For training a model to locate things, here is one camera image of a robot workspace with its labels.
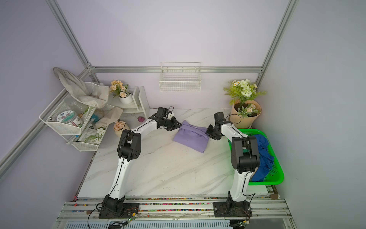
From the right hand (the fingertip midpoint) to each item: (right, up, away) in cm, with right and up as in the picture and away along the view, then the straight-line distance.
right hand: (208, 135), depth 99 cm
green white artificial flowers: (+21, +29, -11) cm, 38 cm away
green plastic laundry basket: (+36, -22, -18) cm, 46 cm away
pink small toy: (-52, +12, +14) cm, 55 cm away
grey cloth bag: (-71, +26, -16) cm, 77 cm away
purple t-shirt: (-11, -1, -1) cm, 11 cm away
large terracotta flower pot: (+22, +14, -7) cm, 27 cm away
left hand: (-19, +8, +4) cm, 21 cm away
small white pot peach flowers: (-58, +28, -4) cm, 64 cm away
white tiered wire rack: (-68, +14, -25) cm, 74 cm away
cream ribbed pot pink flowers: (-62, +6, -4) cm, 62 cm away
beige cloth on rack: (-64, +14, -7) cm, 66 cm away
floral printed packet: (-73, +1, -14) cm, 75 cm away
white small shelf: (-49, +23, +1) cm, 54 cm away
